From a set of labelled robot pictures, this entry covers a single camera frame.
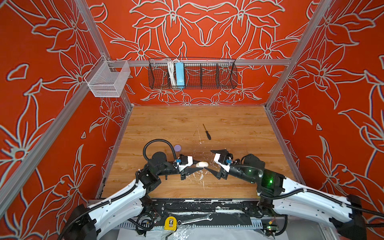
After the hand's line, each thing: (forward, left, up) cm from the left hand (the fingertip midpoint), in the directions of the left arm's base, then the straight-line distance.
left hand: (201, 164), depth 64 cm
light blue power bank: (+52, +14, +11) cm, 55 cm away
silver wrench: (-20, +9, -23) cm, 31 cm away
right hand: (+2, -3, +2) cm, 4 cm away
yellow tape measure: (-20, +13, -21) cm, 32 cm away
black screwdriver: (+33, -5, -23) cm, 41 cm away
